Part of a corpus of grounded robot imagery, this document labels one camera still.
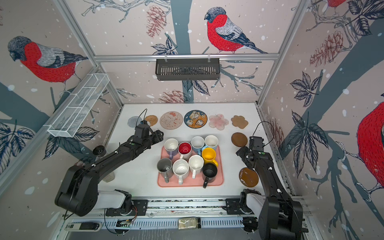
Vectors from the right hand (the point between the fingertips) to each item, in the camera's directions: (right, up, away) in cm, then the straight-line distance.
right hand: (241, 153), depth 87 cm
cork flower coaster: (+6, +18, +24) cm, 30 cm away
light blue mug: (-26, +5, +6) cm, 27 cm away
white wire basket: (-90, +27, -8) cm, 94 cm away
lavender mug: (-43, +3, +6) cm, 44 cm away
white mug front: (-36, -9, -1) cm, 38 cm away
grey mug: (-45, -7, -2) cm, 46 cm away
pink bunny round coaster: (-46, +19, +24) cm, 55 cm away
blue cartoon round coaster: (-28, +20, +24) cm, 42 cm away
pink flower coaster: (-11, +18, +24) cm, 31 cm away
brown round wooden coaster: (+2, +6, +12) cm, 13 cm away
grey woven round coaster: (-74, +18, +23) cm, 80 cm away
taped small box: (-30, -26, -21) cm, 45 cm away
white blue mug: (-17, +6, +6) cm, 19 cm away
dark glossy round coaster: (+3, -14, -2) cm, 14 cm away
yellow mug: (-20, -2, +2) cm, 20 cm away
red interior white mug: (-35, +1, +6) cm, 35 cm away
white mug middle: (-27, -7, -1) cm, 28 cm away
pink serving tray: (-32, -14, -5) cm, 35 cm away
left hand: (-48, +12, +3) cm, 50 cm away
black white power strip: (-78, -28, -21) cm, 85 cm away
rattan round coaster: (-61, +20, +24) cm, 68 cm away
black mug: (-19, -10, -3) cm, 22 cm away
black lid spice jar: (-82, +2, -4) cm, 82 cm away
